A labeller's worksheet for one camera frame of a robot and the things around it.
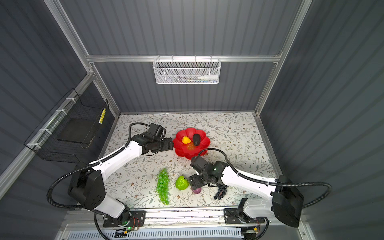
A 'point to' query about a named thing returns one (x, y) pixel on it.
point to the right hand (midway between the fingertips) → (197, 182)
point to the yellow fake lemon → (185, 140)
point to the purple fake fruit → (197, 191)
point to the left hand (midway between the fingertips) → (169, 145)
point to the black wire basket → (64, 135)
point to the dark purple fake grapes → (221, 192)
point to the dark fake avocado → (196, 139)
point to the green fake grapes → (162, 187)
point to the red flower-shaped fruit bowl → (188, 151)
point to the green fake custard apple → (182, 183)
